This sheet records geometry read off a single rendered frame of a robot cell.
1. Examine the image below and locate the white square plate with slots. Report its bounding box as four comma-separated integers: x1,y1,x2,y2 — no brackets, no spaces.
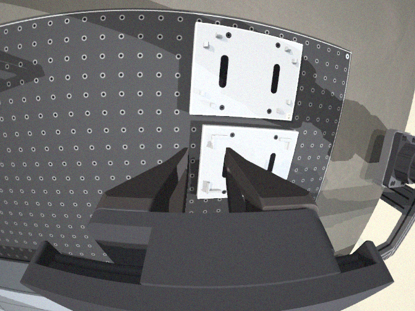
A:
189,22,303,120

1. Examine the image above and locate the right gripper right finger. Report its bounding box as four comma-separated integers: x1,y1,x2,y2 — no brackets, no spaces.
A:
225,147,319,213

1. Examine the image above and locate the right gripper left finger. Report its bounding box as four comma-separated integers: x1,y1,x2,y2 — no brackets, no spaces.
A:
96,147,190,213

